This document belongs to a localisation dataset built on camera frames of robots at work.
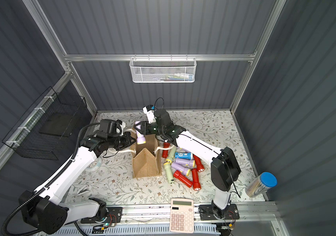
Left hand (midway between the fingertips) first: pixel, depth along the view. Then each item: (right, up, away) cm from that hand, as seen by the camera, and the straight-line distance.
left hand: (137, 141), depth 76 cm
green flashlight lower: (+16, -19, +10) cm, 27 cm away
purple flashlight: (+29, -14, +13) cm, 35 cm away
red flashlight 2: (+35, -16, +13) cm, 41 cm away
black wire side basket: (-47, +4, -7) cm, 47 cm away
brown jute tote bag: (+4, -11, +4) cm, 13 cm away
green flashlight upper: (+18, -11, +15) cm, 26 cm away
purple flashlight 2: (+26, -19, +9) cm, 34 cm away
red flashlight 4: (+32, -25, +4) cm, 41 cm away
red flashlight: (+14, -10, +17) cm, 24 cm away
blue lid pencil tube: (+59, -18, -9) cm, 63 cm away
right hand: (0, +8, -2) cm, 8 cm away
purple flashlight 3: (+2, +2, -2) cm, 3 cm away
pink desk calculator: (+23, -38, -4) cm, 44 cm away
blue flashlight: (+26, -11, +15) cm, 32 cm away
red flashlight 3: (+24, -22, +7) cm, 33 cm away
